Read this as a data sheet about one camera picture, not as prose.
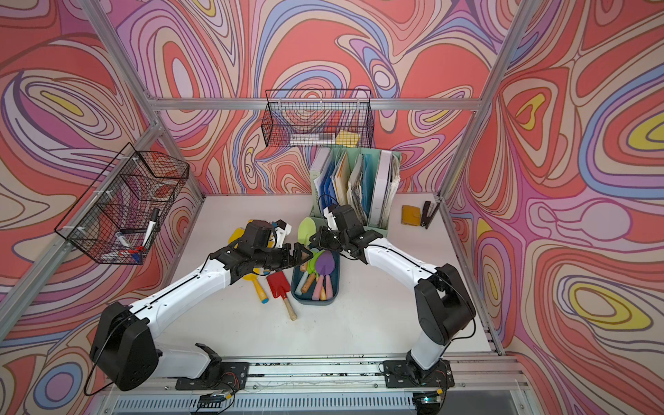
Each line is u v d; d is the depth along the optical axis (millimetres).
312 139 820
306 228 849
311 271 923
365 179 936
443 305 450
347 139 822
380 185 908
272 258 687
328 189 933
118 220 735
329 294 859
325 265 937
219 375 710
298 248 720
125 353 401
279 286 908
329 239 748
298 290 879
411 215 1111
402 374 731
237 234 1045
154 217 690
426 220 1106
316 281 907
